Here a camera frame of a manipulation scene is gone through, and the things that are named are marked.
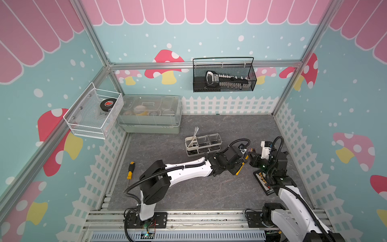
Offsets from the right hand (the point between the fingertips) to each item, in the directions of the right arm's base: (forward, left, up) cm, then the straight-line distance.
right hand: (248, 152), depth 83 cm
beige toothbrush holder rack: (+14, +26, -12) cm, 32 cm away
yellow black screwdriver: (-3, +69, -13) cm, 71 cm away
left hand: (-6, +7, -2) cm, 10 cm away
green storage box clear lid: (+29, +60, +3) cm, 67 cm away
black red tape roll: (+18, +76, +21) cm, 81 cm away
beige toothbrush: (+14, +28, +3) cm, 32 cm away
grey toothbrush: (+13, +29, 0) cm, 32 cm away
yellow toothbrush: (-6, +4, -4) cm, 8 cm away
